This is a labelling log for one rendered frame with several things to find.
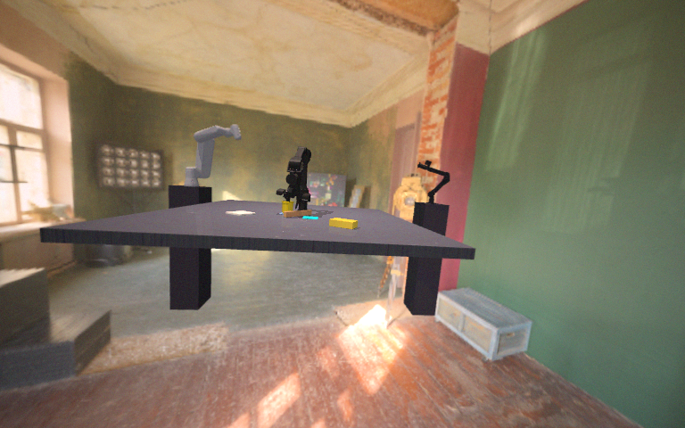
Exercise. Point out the yellow rectangular block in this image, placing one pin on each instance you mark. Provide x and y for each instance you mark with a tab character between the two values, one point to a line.
343	223

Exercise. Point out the white flat square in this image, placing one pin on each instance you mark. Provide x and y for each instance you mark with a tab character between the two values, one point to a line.
241	213

